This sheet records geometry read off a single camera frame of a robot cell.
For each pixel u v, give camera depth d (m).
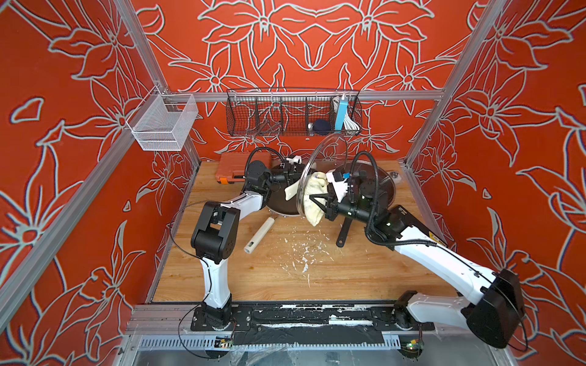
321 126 0.96
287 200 0.71
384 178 1.03
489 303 0.38
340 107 0.86
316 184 0.65
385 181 1.21
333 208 0.61
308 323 0.73
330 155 1.18
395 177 1.07
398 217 0.98
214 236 0.52
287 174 0.72
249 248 0.77
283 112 1.00
